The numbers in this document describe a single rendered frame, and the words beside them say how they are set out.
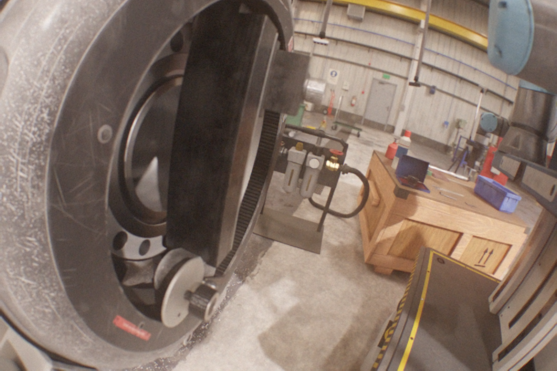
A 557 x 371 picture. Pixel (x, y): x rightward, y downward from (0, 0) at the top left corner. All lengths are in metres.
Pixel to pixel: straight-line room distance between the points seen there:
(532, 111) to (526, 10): 0.49
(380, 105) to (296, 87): 10.64
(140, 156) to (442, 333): 0.90
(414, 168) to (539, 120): 0.73
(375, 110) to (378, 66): 2.02
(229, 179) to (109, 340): 0.25
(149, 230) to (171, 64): 0.29
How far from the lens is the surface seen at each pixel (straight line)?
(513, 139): 0.82
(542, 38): 0.38
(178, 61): 0.41
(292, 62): 0.37
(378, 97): 10.98
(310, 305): 1.00
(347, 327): 0.99
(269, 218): 1.41
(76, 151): 0.15
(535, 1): 0.39
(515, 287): 0.88
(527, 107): 0.84
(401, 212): 1.13
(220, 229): 0.36
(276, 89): 0.36
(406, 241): 1.24
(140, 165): 0.65
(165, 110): 0.62
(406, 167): 1.27
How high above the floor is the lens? 0.75
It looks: 18 degrees down
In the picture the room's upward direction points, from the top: 13 degrees clockwise
